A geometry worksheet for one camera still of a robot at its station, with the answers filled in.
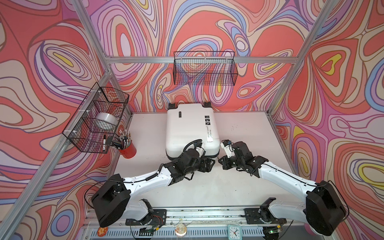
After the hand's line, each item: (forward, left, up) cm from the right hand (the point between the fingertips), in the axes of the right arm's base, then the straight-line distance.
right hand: (220, 164), depth 84 cm
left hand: (-1, +5, +7) cm, 9 cm away
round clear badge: (-30, +22, -7) cm, 38 cm away
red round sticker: (-29, +60, -6) cm, 67 cm away
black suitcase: (+18, +15, +13) cm, 27 cm away
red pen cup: (+10, +54, 0) cm, 55 cm away
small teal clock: (-31, -3, -5) cm, 32 cm away
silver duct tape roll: (+15, +58, +25) cm, 65 cm away
